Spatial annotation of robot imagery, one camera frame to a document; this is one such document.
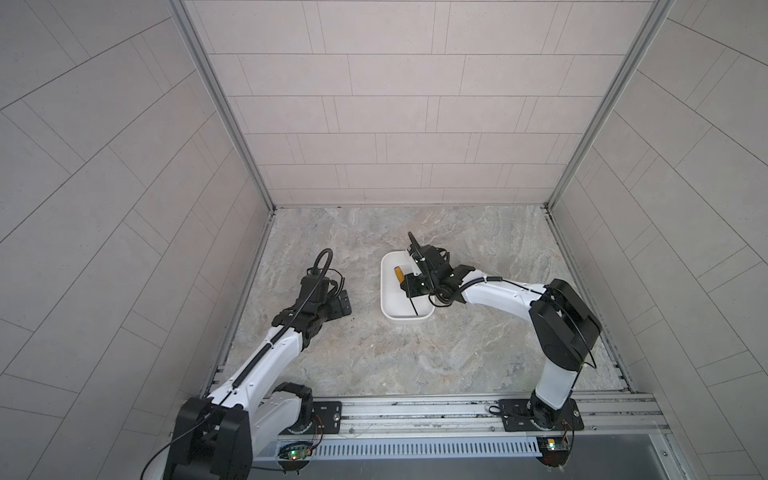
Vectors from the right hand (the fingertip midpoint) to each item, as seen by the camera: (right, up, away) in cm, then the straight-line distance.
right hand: (400, 286), depth 88 cm
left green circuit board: (-23, -31, -24) cm, 45 cm away
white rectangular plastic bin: (-2, -5, +1) cm, 5 cm away
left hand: (-17, -2, -2) cm, 17 cm away
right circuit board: (+36, -34, -20) cm, 53 cm away
